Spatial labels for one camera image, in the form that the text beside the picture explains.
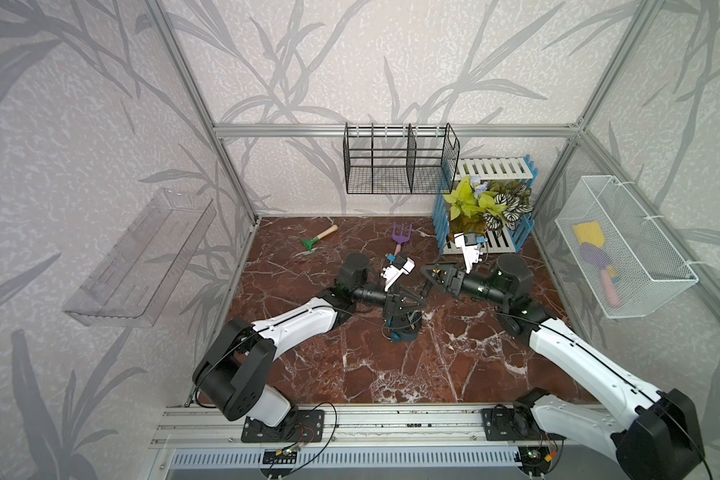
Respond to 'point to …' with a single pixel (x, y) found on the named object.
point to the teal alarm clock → (404, 327)
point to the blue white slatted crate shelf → (512, 239)
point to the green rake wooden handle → (309, 243)
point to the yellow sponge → (590, 232)
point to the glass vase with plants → (478, 206)
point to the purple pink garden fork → (400, 239)
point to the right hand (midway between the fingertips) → (423, 268)
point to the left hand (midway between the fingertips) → (420, 308)
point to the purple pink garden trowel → (609, 273)
